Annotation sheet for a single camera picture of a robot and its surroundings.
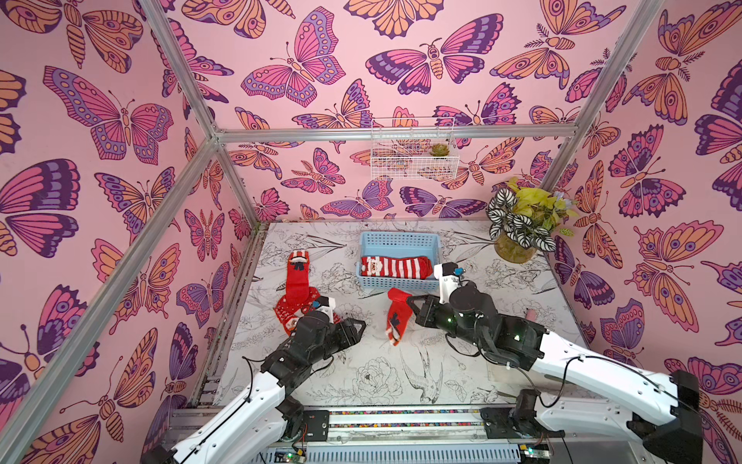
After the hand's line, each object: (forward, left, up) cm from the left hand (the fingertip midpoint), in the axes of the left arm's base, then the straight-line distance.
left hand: (363, 325), depth 79 cm
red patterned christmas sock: (+9, +25, -10) cm, 29 cm away
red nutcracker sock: (+24, +25, -11) cm, 36 cm away
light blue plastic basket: (+37, -16, -9) cm, 41 cm away
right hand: (0, -11, +15) cm, 19 cm away
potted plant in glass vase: (+27, -47, +14) cm, 56 cm away
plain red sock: (+1, -10, +5) cm, 11 cm away
